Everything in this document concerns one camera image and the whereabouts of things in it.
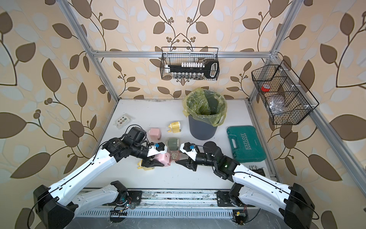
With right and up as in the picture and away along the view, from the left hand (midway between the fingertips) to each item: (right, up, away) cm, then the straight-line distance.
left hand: (161, 155), depth 71 cm
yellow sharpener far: (+4, +12, +25) cm, 28 cm away
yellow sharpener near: (-12, -12, +13) cm, 22 cm away
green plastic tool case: (+51, 0, +16) cm, 54 cm away
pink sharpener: (+3, 0, -5) cm, 5 cm away
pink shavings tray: (+7, 0, 0) cm, 7 cm away
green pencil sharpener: (+4, +2, +20) cm, 20 cm away
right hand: (+9, 0, 0) cm, 9 cm away
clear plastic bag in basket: (+59, +26, +2) cm, 64 cm away
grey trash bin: (+22, +9, +29) cm, 38 cm away
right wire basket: (+65, +28, +2) cm, 71 cm away
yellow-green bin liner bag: (+24, +26, +14) cm, 38 cm away
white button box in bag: (-35, +16, +33) cm, 51 cm away
